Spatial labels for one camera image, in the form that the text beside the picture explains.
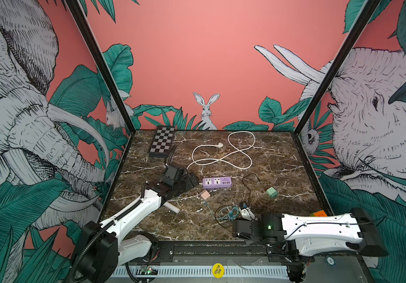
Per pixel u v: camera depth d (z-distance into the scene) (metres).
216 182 0.93
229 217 0.84
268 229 0.50
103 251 0.39
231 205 0.88
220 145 1.11
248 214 0.66
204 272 0.70
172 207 0.86
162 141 1.10
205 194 0.90
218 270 0.70
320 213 0.81
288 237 0.46
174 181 0.64
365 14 0.70
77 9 0.69
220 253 0.75
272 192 0.90
